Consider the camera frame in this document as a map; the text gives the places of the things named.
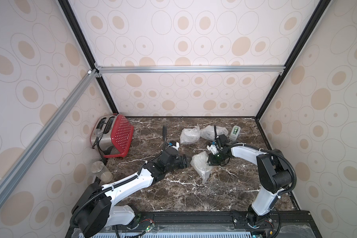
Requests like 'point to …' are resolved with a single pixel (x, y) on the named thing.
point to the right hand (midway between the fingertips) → (213, 163)
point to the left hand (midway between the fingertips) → (193, 159)
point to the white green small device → (234, 133)
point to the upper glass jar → (104, 174)
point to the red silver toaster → (112, 135)
